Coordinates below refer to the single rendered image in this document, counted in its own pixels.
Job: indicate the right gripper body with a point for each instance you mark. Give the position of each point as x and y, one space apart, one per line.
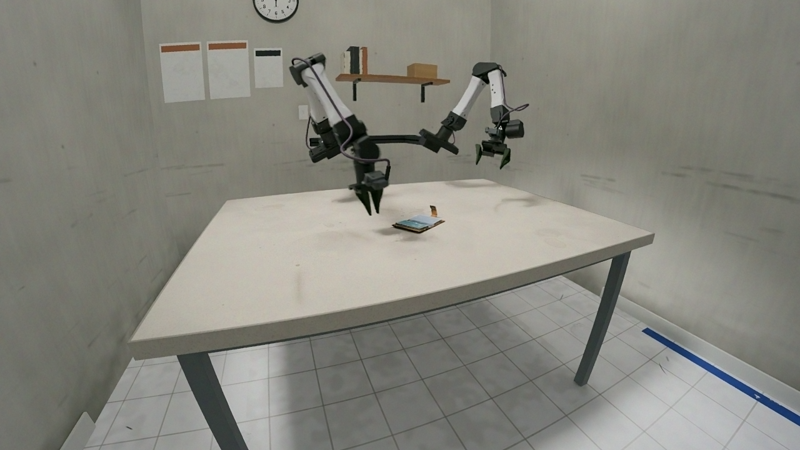
364 172

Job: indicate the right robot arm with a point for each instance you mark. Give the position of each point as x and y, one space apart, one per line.
326 107

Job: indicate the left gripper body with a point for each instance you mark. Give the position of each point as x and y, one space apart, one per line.
492 145

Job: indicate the clear plastic card sleeve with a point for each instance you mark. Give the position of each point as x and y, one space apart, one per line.
425 219

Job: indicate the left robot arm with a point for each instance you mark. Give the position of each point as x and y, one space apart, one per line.
485 73

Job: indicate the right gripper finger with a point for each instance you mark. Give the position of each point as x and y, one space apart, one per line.
366 200
377 197

